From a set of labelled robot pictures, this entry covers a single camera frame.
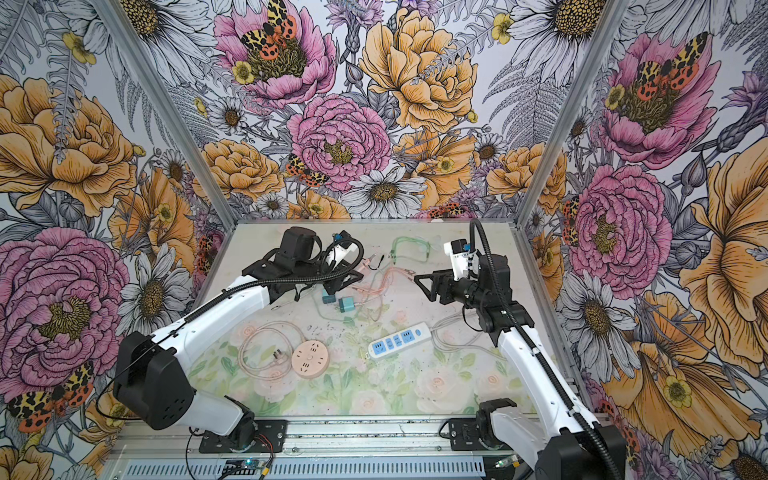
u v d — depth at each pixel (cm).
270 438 73
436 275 67
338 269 73
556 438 39
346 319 94
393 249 112
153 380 41
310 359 85
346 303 97
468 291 66
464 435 73
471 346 89
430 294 69
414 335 89
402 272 107
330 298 97
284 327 94
